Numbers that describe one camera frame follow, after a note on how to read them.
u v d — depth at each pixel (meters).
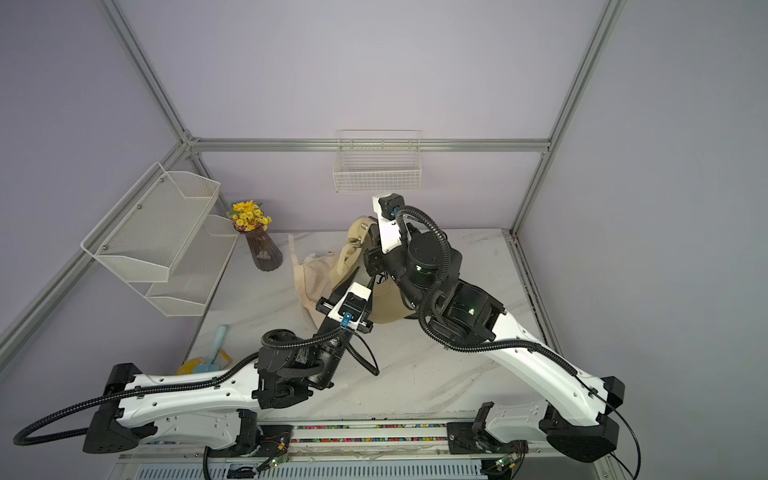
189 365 0.88
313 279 0.95
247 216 0.91
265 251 1.02
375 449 0.73
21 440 0.37
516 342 0.39
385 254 0.46
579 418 0.38
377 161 1.07
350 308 0.40
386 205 0.41
